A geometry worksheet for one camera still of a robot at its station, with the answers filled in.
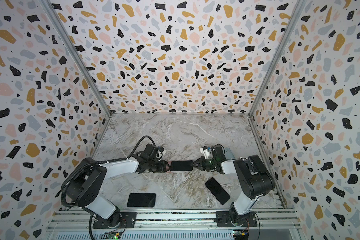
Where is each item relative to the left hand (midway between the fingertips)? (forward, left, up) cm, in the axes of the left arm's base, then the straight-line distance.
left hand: (169, 166), depth 89 cm
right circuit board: (-33, -35, -4) cm, 49 cm away
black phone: (-12, -28, -6) cm, 31 cm away
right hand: (+2, -13, +1) cm, 13 cm away
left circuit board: (-32, +25, -3) cm, 41 cm away
